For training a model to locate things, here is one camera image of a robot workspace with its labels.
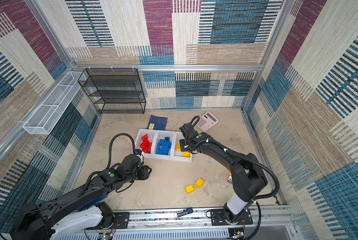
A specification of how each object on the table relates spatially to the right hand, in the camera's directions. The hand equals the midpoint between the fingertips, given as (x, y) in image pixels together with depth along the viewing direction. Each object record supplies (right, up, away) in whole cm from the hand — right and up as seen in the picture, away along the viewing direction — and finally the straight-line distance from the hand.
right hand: (186, 146), depth 88 cm
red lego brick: (-25, -2, +5) cm, 26 cm away
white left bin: (-21, +4, +9) cm, 24 cm away
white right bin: (-5, -6, +6) cm, 10 cm away
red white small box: (+25, -17, -3) cm, 30 cm away
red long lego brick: (-26, 0, +7) cm, 27 cm away
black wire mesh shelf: (-51, +38, +22) cm, 67 cm away
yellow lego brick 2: (+2, -21, -7) cm, 22 cm away
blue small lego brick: (-11, +1, +10) cm, 15 cm away
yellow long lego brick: (-4, +1, -7) cm, 8 cm away
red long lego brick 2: (-23, -1, +9) cm, 25 cm away
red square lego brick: (-27, +4, +11) cm, 29 cm away
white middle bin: (-16, +6, +11) cm, 20 cm away
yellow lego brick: (+7, -19, -5) cm, 21 cm away
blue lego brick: (-16, -4, +7) cm, 18 cm away
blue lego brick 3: (-13, -4, +7) cm, 15 cm away
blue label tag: (-1, -30, -14) cm, 33 cm away
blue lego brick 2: (-12, +3, +14) cm, 19 cm away
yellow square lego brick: (0, -5, +4) cm, 6 cm away
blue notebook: (-20, +14, +23) cm, 34 cm away
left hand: (-20, -10, -7) cm, 23 cm away
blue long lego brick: (-16, +1, +12) cm, 20 cm away
